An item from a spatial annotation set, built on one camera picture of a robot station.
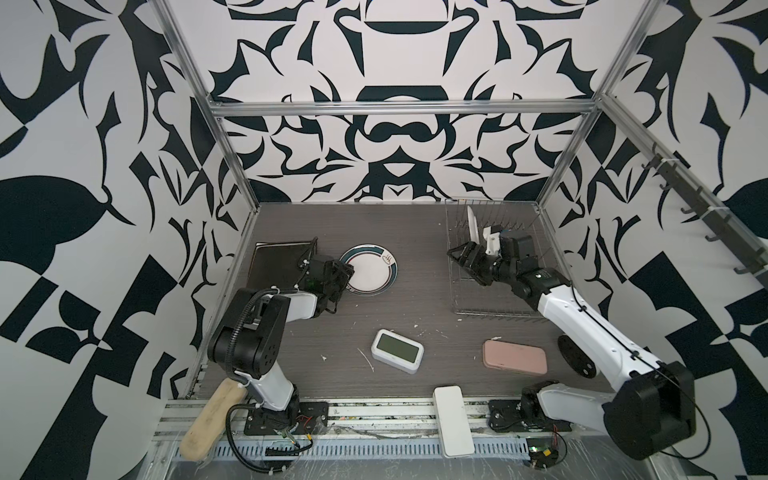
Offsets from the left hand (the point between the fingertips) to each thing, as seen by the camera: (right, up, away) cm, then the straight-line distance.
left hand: (352, 266), depth 96 cm
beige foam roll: (-29, -33, -26) cm, 51 cm away
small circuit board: (+47, -41, -25) cm, 67 cm away
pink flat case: (+45, -23, -15) cm, 53 cm away
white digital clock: (+14, -21, -14) cm, 29 cm away
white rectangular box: (+26, -34, -25) cm, 49 cm away
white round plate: (+38, +11, -1) cm, 40 cm away
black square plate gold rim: (-27, 0, +9) cm, 28 cm away
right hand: (+29, +5, -17) cm, 34 cm away
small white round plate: (+7, -2, +9) cm, 11 cm away
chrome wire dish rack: (+36, +14, -2) cm, 38 cm away
